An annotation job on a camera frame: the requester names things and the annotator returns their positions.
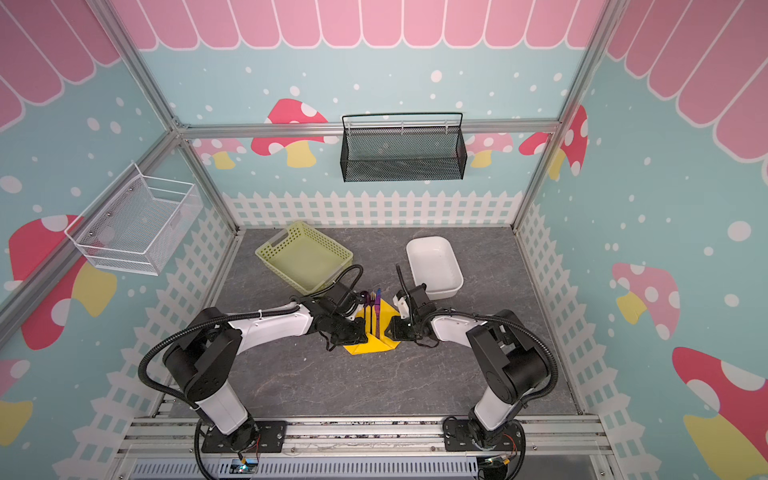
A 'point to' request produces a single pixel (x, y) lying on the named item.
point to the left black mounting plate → (271, 438)
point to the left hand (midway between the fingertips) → (366, 345)
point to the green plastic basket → (305, 258)
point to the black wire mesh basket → (403, 154)
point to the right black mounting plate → (457, 437)
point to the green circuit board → (244, 466)
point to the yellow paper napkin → (373, 344)
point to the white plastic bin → (434, 263)
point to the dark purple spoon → (366, 296)
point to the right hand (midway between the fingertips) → (386, 332)
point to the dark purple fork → (372, 301)
